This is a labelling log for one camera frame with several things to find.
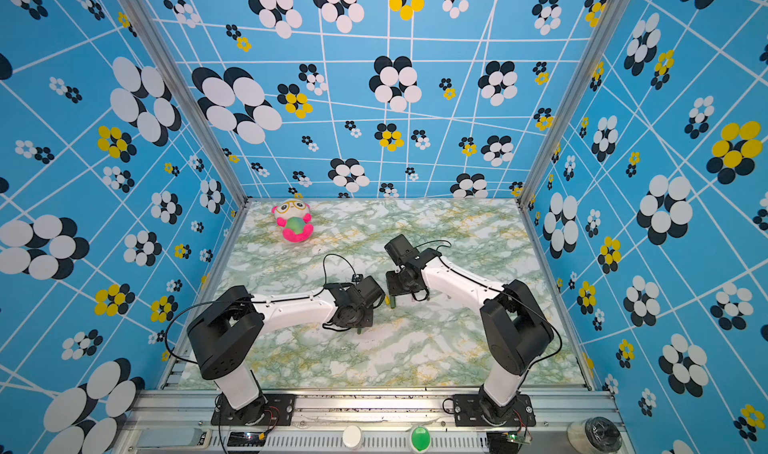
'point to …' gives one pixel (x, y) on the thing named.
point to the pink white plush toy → (294, 218)
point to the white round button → (352, 437)
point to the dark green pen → (359, 331)
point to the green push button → (421, 438)
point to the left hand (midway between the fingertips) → (370, 319)
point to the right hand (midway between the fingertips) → (397, 286)
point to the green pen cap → (392, 301)
